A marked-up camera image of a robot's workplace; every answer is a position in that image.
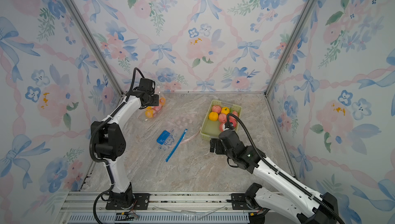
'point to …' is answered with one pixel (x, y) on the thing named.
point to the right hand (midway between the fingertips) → (218, 141)
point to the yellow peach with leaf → (225, 110)
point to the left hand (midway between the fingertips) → (155, 99)
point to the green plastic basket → (210, 129)
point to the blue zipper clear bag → (171, 140)
